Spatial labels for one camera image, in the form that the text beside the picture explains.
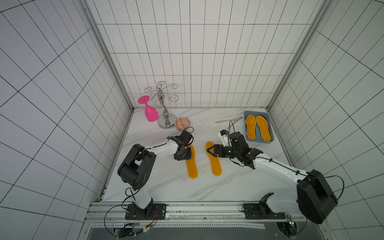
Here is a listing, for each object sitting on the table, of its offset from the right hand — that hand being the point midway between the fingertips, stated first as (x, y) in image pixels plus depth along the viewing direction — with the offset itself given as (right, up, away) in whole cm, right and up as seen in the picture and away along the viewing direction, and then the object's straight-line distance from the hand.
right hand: (206, 151), depth 82 cm
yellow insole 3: (+6, -8, +8) cm, 13 cm away
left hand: (-12, -7, +10) cm, 17 cm away
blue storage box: (+39, +4, +21) cm, 44 cm away
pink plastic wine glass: (-35, +22, +13) cm, 43 cm away
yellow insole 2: (+44, +15, +26) cm, 53 cm away
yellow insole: (+36, +16, +28) cm, 48 cm away
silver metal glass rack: (-27, +17, +29) cm, 43 cm away
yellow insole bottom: (-8, -10, +8) cm, 15 cm away
